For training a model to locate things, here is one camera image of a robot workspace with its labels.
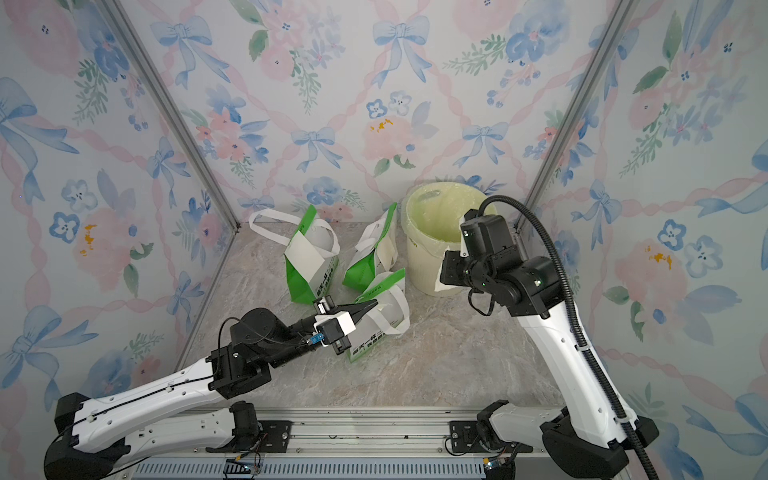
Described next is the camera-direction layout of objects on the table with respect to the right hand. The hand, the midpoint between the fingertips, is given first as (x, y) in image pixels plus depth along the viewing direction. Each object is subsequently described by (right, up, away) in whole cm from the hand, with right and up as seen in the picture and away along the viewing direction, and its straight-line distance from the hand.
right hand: (449, 261), depth 65 cm
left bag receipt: (-37, +1, +18) cm, 41 cm away
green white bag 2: (-22, -4, +28) cm, 36 cm away
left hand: (-16, -6, -11) cm, 21 cm away
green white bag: (-44, +9, +22) cm, 50 cm away
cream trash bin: (+1, +14, +30) cm, 33 cm away
